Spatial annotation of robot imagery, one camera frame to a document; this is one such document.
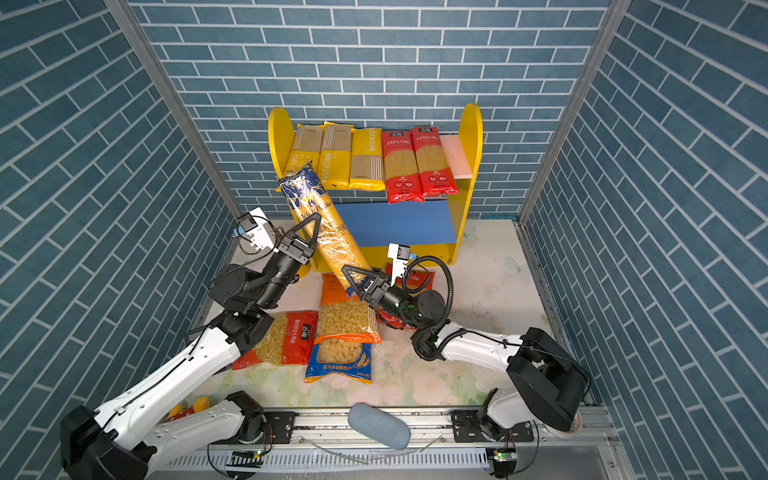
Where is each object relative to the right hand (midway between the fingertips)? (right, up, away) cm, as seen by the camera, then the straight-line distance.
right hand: (342, 269), depth 62 cm
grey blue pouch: (+7, -39, +11) cm, 41 cm away
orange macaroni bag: (-4, -17, +24) cm, 29 cm away
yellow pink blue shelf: (+6, +13, +33) cm, 36 cm away
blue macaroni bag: (-1, -27, +20) cm, 34 cm away
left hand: (-3, +10, -3) cm, 11 cm away
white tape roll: (+55, -41, +11) cm, 70 cm away
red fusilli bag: (-19, -22, +22) cm, 36 cm away
